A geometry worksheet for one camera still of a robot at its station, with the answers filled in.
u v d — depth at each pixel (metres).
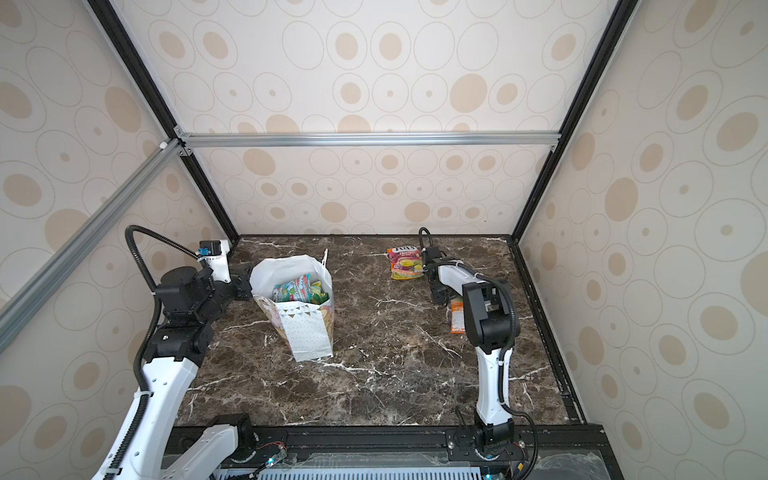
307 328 0.78
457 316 0.95
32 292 0.53
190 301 0.52
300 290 0.79
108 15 0.67
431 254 0.87
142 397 0.43
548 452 0.73
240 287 0.63
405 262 1.08
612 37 0.71
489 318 0.56
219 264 0.61
